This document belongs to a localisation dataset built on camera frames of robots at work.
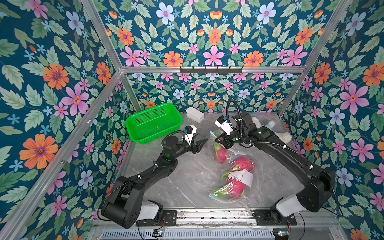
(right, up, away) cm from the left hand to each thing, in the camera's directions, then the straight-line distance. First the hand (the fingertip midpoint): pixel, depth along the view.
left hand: (204, 136), depth 77 cm
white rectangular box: (-7, +14, +38) cm, 41 cm away
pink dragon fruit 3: (+14, -26, -4) cm, 30 cm away
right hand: (+8, 0, -1) cm, 8 cm away
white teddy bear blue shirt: (+50, -2, +14) cm, 52 cm away
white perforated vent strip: (-8, -46, -7) cm, 48 cm away
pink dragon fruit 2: (+22, -16, +5) cm, 28 cm away
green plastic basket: (-36, +6, +33) cm, 49 cm away
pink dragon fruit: (+9, -10, +5) cm, 14 cm away
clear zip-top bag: (+20, -21, -1) cm, 29 cm away
